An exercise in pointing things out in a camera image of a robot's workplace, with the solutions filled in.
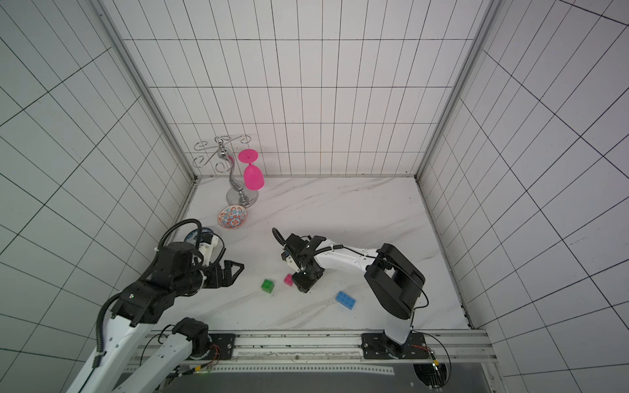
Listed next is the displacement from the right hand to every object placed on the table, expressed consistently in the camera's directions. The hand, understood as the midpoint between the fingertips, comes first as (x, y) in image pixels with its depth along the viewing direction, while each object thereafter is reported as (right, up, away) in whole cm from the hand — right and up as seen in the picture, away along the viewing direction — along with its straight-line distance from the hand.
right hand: (303, 278), depth 86 cm
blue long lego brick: (+14, -6, -5) cm, 16 cm away
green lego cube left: (-12, -1, -5) cm, 13 cm away
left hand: (-22, +6, -15) cm, 27 cm away
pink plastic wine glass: (-21, +37, +12) cm, 44 cm away
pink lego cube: (-5, 0, -1) cm, 5 cm away
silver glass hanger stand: (-32, +30, +24) cm, 50 cm away
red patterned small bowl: (-32, +21, +18) cm, 42 cm away
